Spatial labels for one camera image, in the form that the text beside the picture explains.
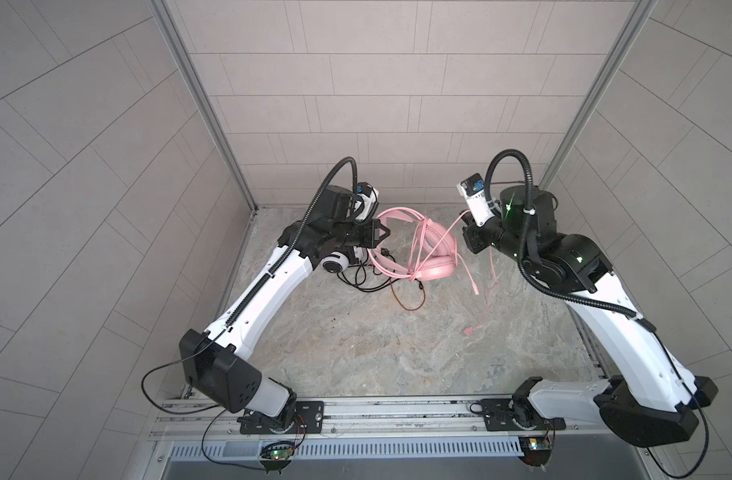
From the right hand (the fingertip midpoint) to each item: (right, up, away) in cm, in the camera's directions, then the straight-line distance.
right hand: (461, 212), depth 63 cm
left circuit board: (-40, -53, +1) cm, 67 cm away
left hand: (-14, -4, +7) cm, 16 cm away
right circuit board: (+19, -55, +5) cm, 58 cm away
